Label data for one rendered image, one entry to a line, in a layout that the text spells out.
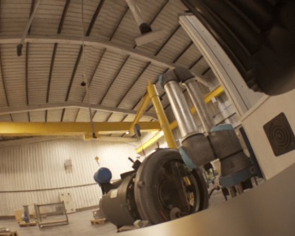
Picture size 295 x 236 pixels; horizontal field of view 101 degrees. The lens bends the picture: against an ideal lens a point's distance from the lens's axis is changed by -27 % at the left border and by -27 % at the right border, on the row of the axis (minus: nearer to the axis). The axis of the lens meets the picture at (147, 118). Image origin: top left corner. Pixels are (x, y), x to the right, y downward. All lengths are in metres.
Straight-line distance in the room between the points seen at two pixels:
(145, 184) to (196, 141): 0.43
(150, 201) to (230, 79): 0.87
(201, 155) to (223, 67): 0.52
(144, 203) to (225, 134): 0.64
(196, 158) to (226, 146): 0.18
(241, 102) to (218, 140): 0.23
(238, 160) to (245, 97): 0.33
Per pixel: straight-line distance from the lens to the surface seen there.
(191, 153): 0.93
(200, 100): 1.24
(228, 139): 0.93
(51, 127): 12.78
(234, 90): 0.95
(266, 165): 0.72
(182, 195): 1.28
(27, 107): 13.06
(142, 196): 1.10
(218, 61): 1.05
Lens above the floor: 0.70
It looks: 23 degrees up
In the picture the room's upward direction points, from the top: 18 degrees counter-clockwise
